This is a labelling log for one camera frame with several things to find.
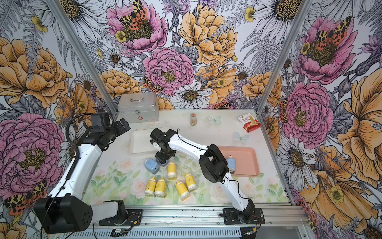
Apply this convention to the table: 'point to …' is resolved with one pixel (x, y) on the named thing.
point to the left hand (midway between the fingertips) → (121, 131)
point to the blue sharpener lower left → (152, 166)
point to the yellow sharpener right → (190, 181)
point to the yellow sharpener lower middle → (182, 190)
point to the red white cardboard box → (249, 123)
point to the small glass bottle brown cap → (193, 119)
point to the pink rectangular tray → (246, 160)
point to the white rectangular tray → (140, 141)
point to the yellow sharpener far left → (150, 186)
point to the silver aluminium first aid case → (139, 107)
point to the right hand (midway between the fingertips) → (166, 161)
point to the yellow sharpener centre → (171, 174)
